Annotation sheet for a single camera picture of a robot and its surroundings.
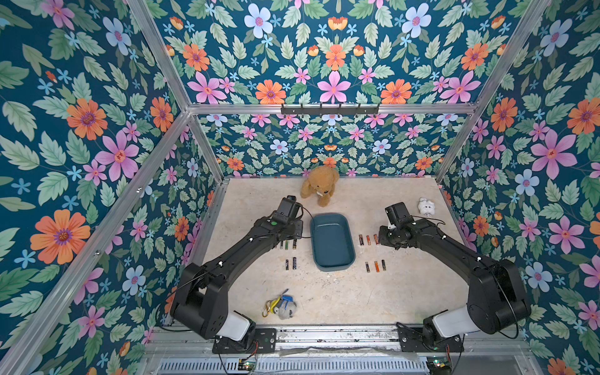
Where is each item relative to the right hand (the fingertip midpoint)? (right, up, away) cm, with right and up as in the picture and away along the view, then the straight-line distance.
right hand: (383, 237), depth 89 cm
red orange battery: (-4, -3, +8) cm, 9 cm away
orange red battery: (-2, -12, +1) cm, 12 cm away
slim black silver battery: (-41, -5, +6) cm, 41 cm away
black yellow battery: (-6, -13, 0) cm, 14 cm away
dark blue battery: (-35, -11, +1) cm, 36 cm away
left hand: (-32, +5, -2) cm, 33 cm away
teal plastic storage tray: (-19, -5, +5) cm, 20 cm away
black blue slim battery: (-38, -11, +1) cm, 39 cm away
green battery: (-38, -4, +6) cm, 39 cm away
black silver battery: (+1, -12, +1) cm, 12 cm away
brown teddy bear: (-24, +22, +6) cm, 33 cm away
